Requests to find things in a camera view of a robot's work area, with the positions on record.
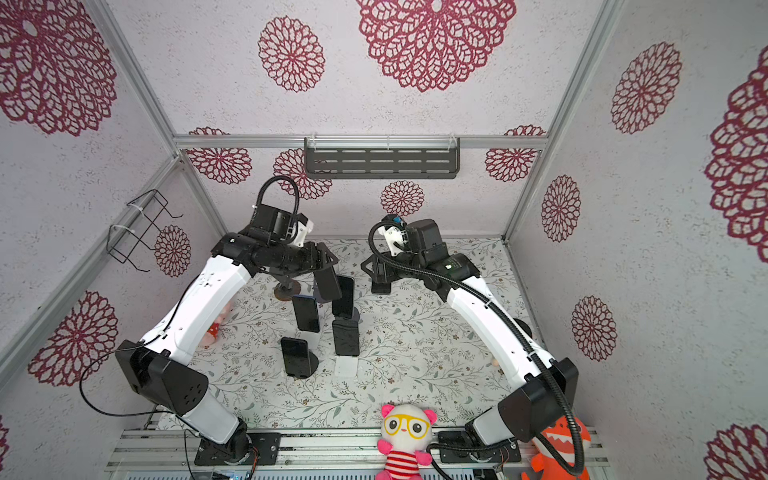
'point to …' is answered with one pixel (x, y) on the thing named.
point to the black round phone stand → (314, 363)
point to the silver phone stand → (312, 339)
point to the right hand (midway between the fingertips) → (371, 258)
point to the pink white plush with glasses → (406, 430)
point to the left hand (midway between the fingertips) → (325, 267)
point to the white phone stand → (346, 366)
